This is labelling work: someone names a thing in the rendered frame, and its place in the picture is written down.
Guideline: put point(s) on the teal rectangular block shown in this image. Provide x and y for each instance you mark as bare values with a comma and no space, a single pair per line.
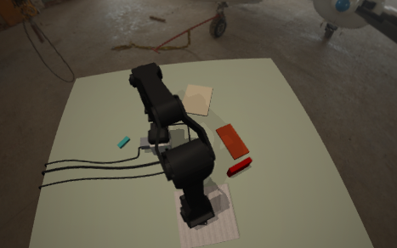
123,142

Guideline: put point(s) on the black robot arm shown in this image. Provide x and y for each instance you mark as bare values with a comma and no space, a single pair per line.
187,165

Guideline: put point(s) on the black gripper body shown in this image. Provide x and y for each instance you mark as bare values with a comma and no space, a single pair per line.
164,137

